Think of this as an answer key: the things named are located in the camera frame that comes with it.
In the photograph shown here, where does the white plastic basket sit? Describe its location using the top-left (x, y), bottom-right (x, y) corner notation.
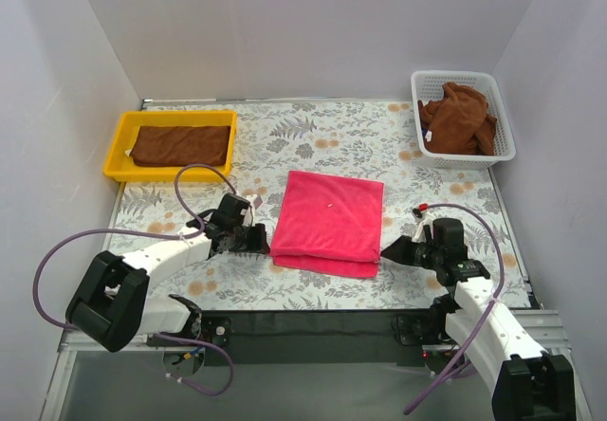
top-left (411, 70), bottom-right (516, 170)

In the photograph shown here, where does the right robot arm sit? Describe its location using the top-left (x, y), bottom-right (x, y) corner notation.
top-left (381, 218), bottom-right (577, 420)

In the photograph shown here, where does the floral table mat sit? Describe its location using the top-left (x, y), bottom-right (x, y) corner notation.
top-left (92, 101), bottom-right (531, 312)

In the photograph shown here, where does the pink towel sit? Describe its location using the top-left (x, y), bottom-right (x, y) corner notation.
top-left (270, 171), bottom-right (384, 279)

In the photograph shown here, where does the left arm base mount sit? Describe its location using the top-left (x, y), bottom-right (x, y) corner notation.
top-left (146, 316), bottom-right (232, 347)

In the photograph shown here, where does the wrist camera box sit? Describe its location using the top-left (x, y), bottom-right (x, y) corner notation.
top-left (245, 193), bottom-right (263, 227)
top-left (412, 203), bottom-right (434, 243)

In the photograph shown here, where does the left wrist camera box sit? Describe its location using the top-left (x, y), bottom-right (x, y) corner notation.
top-left (245, 193), bottom-right (263, 227)

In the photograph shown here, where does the yellow plastic tray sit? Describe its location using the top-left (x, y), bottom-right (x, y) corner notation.
top-left (103, 110), bottom-right (237, 182)

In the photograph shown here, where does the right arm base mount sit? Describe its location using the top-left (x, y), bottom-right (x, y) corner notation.
top-left (392, 312), bottom-right (453, 346)

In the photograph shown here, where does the brown towel in basket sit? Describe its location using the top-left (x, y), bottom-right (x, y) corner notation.
top-left (417, 82), bottom-right (497, 156)

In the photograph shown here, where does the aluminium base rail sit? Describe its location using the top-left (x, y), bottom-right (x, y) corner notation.
top-left (37, 309), bottom-right (594, 421)

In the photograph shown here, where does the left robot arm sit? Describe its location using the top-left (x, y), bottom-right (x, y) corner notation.
top-left (65, 193), bottom-right (269, 352)

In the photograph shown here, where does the brown towel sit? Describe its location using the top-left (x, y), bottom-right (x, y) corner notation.
top-left (417, 82), bottom-right (497, 156)
top-left (129, 126), bottom-right (231, 167)

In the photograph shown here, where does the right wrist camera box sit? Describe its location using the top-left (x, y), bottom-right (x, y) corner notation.
top-left (412, 203), bottom-right (434, 243)

